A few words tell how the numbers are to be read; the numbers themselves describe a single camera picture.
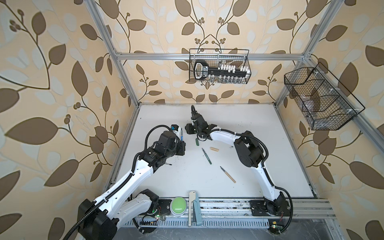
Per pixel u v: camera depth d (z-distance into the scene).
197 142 0.99
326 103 0.73
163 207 0.74
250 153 0.59
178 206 0.72
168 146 0.60
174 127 0.69
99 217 0.38
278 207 0.64
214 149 0.96
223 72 0.83
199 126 0.80
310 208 0.76
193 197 0.75
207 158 0.91
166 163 0.90
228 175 0.85
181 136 0.77
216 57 0.91
